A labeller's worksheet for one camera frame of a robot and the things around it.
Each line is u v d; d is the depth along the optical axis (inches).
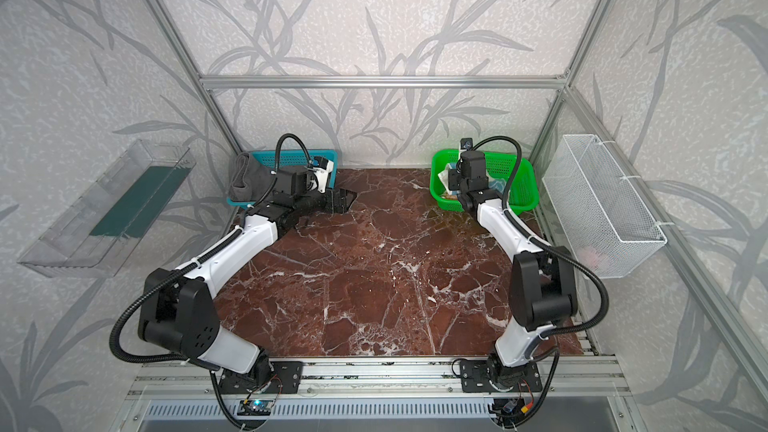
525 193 24.9
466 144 30.4
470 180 27.1
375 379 29.7
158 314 17.3
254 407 27.8
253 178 41.7
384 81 37.6
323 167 29.8
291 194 25.7
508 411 29.7
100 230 25.2
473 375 29.0
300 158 29.5
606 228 23.8
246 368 24.3
